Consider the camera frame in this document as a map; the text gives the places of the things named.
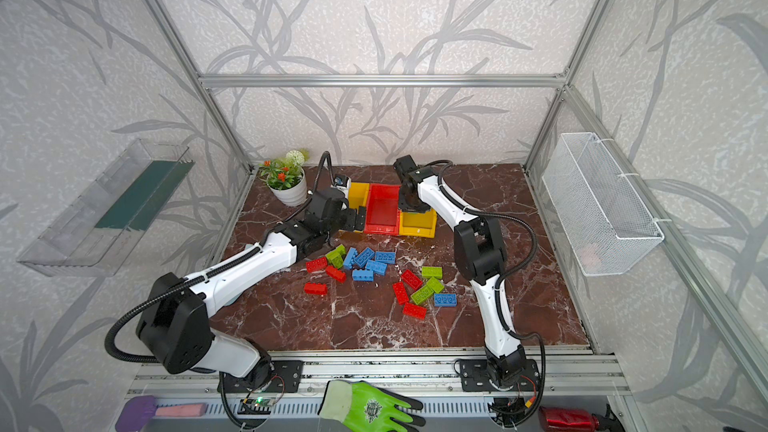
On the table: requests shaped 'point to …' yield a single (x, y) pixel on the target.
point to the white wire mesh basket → (605, 227)
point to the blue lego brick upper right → (385, 256)
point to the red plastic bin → (382, 214)
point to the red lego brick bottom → (416, 311)
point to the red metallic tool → (566, 419)
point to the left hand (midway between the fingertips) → (354, 197)
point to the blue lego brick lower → (362, 275)
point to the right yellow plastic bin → (418, 224)
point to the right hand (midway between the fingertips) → (410, 198)
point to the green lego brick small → (435, 284)
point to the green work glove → (358, 406)
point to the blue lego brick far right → (445, 300)
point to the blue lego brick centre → (376, 267)
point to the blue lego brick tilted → (364, 256)
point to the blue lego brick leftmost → (348, 261)
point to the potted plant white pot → (292, 196)
